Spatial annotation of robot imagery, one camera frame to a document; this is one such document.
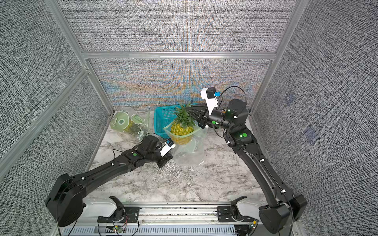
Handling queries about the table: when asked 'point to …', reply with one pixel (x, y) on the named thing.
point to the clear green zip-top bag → (189, 150)
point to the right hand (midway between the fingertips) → (187, 104)
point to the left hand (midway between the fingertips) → (174, 155)
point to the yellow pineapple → (182, 130)
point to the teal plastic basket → (162, 116)
